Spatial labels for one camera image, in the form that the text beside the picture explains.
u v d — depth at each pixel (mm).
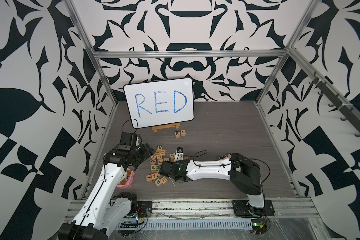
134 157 636
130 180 810
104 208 434
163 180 810
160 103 944
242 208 739
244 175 475
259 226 713
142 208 737
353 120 547
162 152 909
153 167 850
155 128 998
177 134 991
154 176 821
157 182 809
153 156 891
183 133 993
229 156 910
